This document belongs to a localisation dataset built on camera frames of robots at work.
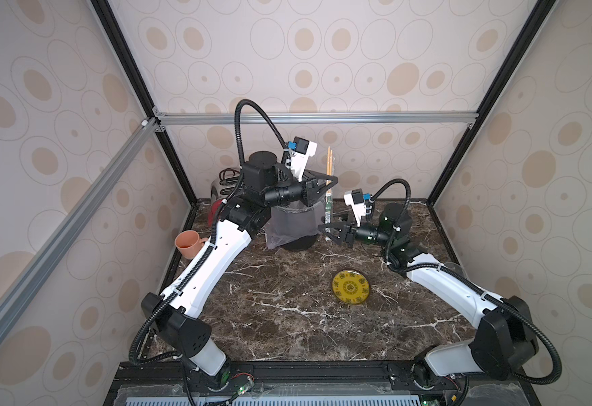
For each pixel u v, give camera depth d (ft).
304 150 1.76
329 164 1.92
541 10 2.22
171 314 1.32
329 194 2.04
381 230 2.05
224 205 1.71
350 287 3.02
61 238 1.79
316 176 1.88
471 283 1.57
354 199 2.05
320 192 1.92
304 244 3.19
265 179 1.61
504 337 1.36
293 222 2.80
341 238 2.10
